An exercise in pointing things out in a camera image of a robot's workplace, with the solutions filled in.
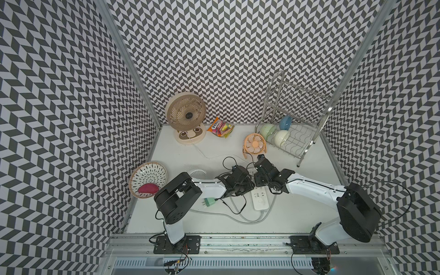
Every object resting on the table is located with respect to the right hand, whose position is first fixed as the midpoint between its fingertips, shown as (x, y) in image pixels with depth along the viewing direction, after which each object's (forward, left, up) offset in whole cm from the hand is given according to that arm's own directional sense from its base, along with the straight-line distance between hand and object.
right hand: (258, 179), depth 87 cm
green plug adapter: (-10, +25, -3) cm, 28 cm away
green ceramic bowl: (+28, -7, +8) cm, 30 cm away
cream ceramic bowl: (+22, -14, +8) cm, 27 cm away
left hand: (-3, +3, -4) cm, 5 cm away
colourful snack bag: (+37, +21, -1) cm, 43 cm away
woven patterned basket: (+2, +59, -2) cm, 59 cm away
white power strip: (-9, 0, -3) cm, 9 cm away
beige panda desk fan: (+31, +39, +18) cm, 53 cm away
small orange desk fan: (+21, 0, +3) cm, 21 cm away
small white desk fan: (0, +31, +7) cm, 32 cm away
